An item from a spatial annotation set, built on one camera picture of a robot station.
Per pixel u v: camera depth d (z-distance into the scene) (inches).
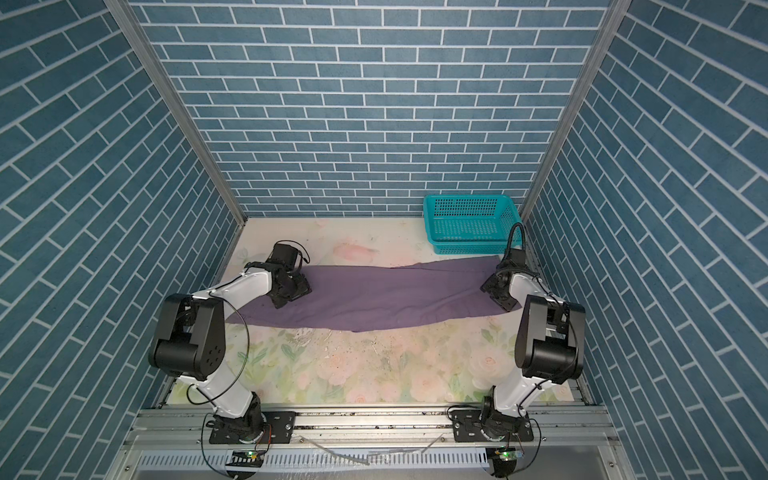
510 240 31.4
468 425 29.0
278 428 29.0
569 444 30.3
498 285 28.6
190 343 18.5
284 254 31.4
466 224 47.1
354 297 38.5
